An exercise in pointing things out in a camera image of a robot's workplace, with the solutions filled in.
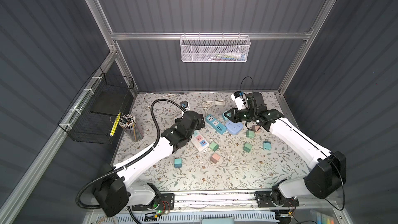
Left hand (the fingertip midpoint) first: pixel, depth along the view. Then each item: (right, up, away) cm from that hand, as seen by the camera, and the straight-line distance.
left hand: (194, 116), depth 79 cm
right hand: (+18, +1, 0) cm, 18 cm away
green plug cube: (+11, -18, +11) cm, 24 cm away
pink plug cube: (+11, -24, +7) cm, 27 cm away
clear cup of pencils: (-36, -3, +3) cm, 36 cm away
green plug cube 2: (+31, -19, +11) cm, 38 cm away
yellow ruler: (-35, -3, -10) cm, 37 cm away
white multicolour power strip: (+2, -15, +12) cm, 20 cm away
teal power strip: (+13, -6, +20) cm, 24 cm away
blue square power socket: (+24, -8, +18) cm, 31 cm away
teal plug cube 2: (+43, -18, +12) cm, 48 cm away
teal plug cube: (-9, -26, +6) cm, 28 cm away
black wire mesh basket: (-48, 0, -7) cm, 48 cm away
